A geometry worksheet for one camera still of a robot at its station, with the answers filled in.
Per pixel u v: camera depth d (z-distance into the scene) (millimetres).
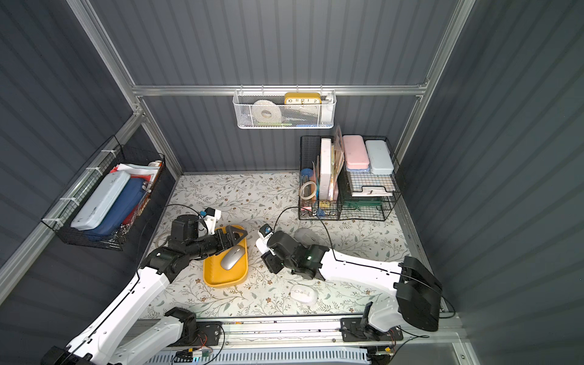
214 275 851
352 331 724
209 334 738
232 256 895
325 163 886
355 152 936
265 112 850
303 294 794
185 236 579
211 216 707
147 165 827
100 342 397
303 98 868
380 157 957
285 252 573
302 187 1069
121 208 667
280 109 863
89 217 619
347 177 863
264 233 672
